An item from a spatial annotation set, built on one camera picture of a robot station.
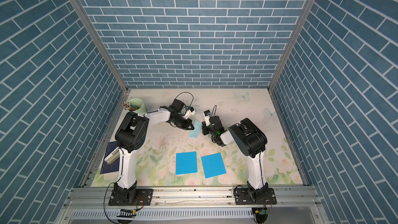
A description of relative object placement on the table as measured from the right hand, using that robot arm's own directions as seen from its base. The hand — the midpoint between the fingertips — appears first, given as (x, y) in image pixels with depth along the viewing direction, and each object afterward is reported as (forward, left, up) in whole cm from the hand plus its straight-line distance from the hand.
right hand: (204, 122), depth 101 cm
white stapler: (-27, +47, +3) cm, 55 cm away
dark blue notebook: (-33, +50, 0) cm, 60 cm away
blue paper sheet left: (-27, +8, 0) cm, 28 cm away
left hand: (-5, +5, 0) cm, 7 cm away
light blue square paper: (-4, +4, +1) cm, 6 cm away
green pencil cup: (+2, +41, +12) cm, 43 cm away
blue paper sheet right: (-27, -7, -1) cm, 28 cm away
